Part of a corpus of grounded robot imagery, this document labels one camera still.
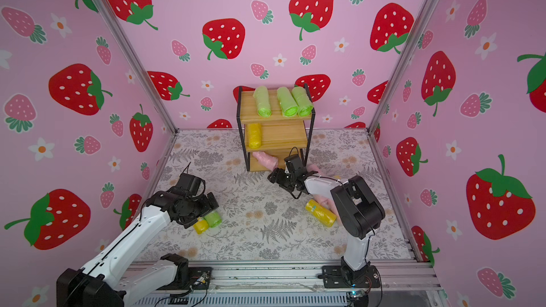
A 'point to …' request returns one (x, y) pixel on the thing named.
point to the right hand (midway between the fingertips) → (275, 178)
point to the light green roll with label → (213, 219)
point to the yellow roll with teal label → (320, 213)
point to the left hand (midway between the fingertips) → (212, 208)
